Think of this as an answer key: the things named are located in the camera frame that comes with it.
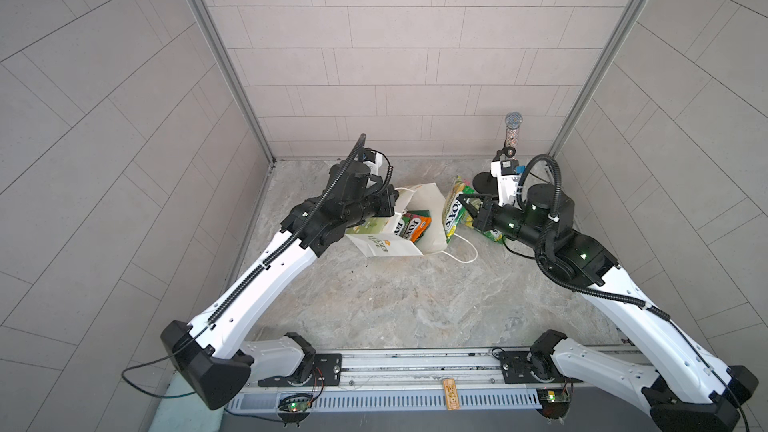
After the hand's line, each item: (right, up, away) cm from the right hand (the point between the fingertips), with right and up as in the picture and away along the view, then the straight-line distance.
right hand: (457, 200), depth 63 cm
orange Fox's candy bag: (-7, -9, +24) cm, 27 cm away
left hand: (-10, +2, +4) cm, 11 cm away
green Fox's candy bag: (0, -2, +2) cm, 3 cm away
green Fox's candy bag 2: (-6, -6, +28) cm, 29 cm away
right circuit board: (+23, -47, +5) cm, 53 cm away
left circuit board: (-35, -45, +2) cm, 57 cm away
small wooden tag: (0, -45, +4) cm, 45 cm away
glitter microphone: (+20, +21, +22) cm, 36 cm away
